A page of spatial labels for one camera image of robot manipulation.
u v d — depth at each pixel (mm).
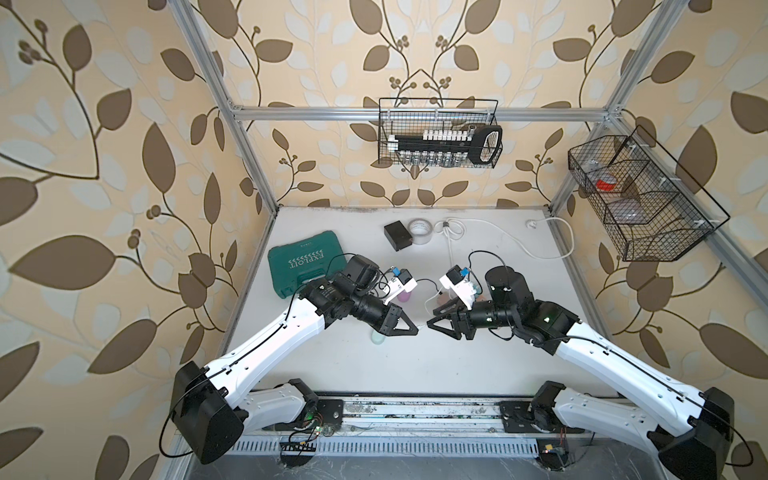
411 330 666
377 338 862
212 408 379
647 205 748
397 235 1092
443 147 847
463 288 620
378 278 608
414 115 911
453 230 1118
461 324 598
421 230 1127
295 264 989
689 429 390
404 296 946
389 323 596
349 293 575
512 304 542
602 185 806
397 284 646
